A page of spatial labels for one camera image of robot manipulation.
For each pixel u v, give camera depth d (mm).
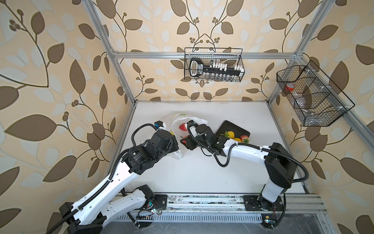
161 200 757
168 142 502
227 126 1054
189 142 722
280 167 450
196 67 845
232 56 911
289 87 883
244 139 915
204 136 649
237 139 929
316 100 729
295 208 736
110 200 431
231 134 946
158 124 610
